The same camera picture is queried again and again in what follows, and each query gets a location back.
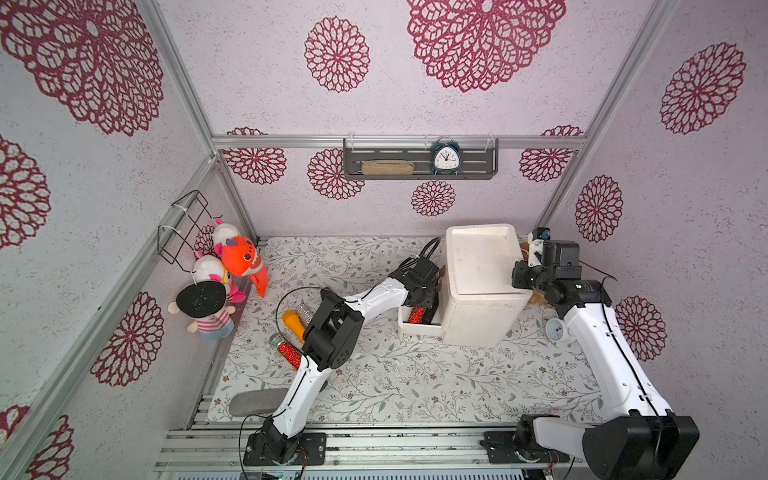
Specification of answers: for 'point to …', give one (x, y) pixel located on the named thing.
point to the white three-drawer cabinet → (485, 288)
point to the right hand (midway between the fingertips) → (521, 262)
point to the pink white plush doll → (210, 267)
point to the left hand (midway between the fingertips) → (423, 298)
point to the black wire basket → (190, 218)
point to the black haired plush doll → (205, 301)
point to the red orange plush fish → (241, 258)
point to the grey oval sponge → (256, 402)
